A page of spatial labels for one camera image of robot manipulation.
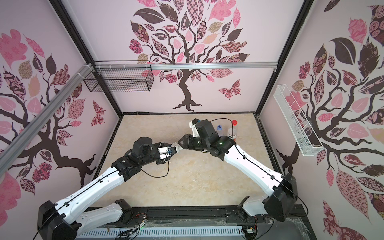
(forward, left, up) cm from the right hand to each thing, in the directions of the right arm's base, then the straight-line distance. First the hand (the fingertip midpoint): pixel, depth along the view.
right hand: (182, 144), depth 71 cm
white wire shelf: (+12, -63, -1) cm, 64 cm away
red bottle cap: (+17, -30, -4) cm, 35 cm away
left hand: (+1, +7, -5) cm, 9 cm away
